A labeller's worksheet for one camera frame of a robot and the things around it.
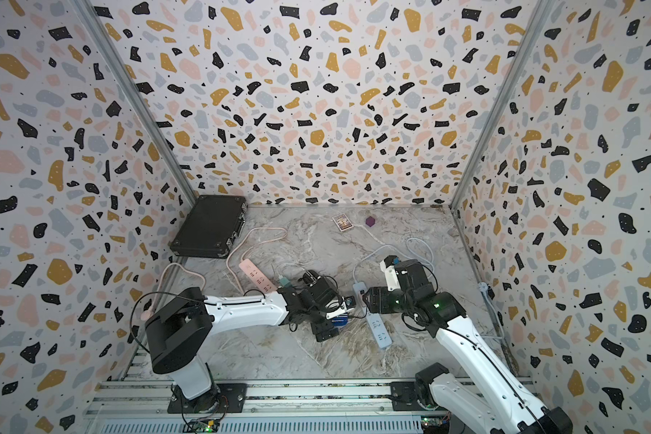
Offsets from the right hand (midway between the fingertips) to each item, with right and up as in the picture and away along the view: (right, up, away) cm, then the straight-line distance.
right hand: (374, 296), depth 77 cm
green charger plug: (-30, +1, +18) cm, 35 cm away
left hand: (-11, -8, +9) cm, 16 cm away
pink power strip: (-44, +5, +22) cm, 49 cm away
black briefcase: (-63, +21, +33) cm, 74 cm away
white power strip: (+1, -10, +9) cm, 14 cm away
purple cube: (+3, +23, +40) cm, 46 cm away
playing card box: (-9, +22, +38) cm, 45 cm away
